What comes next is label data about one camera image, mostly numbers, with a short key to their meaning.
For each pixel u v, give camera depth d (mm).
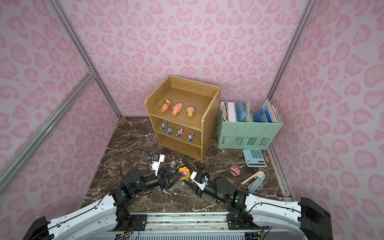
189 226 721
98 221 567
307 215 424
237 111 861
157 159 637
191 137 835
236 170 881
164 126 886
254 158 938
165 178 597
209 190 607
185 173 662
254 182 836
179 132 858
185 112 770
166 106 781
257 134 885
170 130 863
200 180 557
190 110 748
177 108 764
